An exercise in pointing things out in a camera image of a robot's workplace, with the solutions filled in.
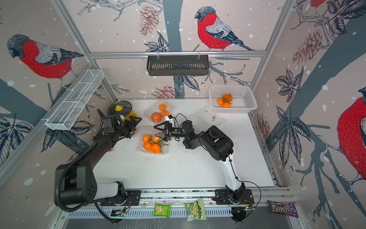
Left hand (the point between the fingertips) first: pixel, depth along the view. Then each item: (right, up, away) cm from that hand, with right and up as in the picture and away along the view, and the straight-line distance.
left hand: (141, 120), depth 87 cm
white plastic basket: (+77, +14, +31) cm, 84 cm away
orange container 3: (+9, -17, -1) cm, 20 cm away
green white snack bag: (+33, -44, -18) cm, 58 cm away
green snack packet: (+16, -44, -18) cm, 50 cm away
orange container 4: (+3, -17, +1) cm, 17 cm away
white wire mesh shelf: (-35, +11, -9) cm, 38 cm away
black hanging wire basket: (+9, +41, +20) cm, 46 cm away
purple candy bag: (+77, -43, -18) cm, 90 cm away
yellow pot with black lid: (-18, +8, +11) cm, 23 cm away
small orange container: (+8, +8, +27) cm, 29 cm away
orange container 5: (+2, -12, +3) cm, 13 cm away
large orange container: (+6, +1, +16) cm, 17 cm away
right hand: (+12, -6, -7) cm, 15 cm away
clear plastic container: (+4, -15, +5) cm, 16 cm away
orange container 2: (+8, -13, +3) cm, 15 cm away
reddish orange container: (+63, +17, +27) cm, 71 cm away
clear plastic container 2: (+3, +8, +20) cm, 22 cm away
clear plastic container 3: (+44, +1, +22) cm, 49 cm away
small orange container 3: (+60, +10, +23) cm, 65 cm away
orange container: (+55, +13, +25) cm, 62 cm away
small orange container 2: (+12, +4, +19) cm, 23 cm away
